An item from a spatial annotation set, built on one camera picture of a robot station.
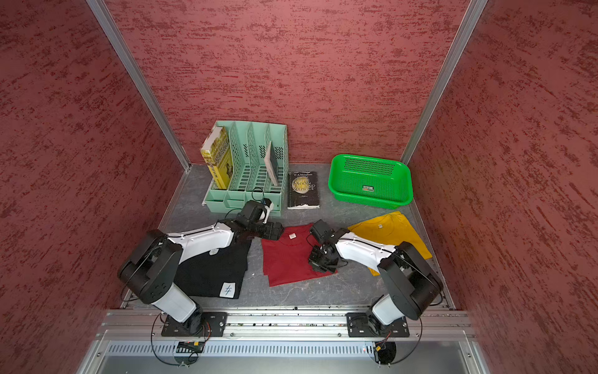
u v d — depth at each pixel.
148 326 0.77
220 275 0.84
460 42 0.77
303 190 1.10
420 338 0.70
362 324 0.74
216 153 0.95
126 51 0.80
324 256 0.75
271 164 1.02
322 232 0.71
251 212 0.71
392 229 0.97
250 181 1.14
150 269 0.45
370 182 1.14
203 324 0.71
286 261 0.88
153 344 0.70
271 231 0.81
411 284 0.44
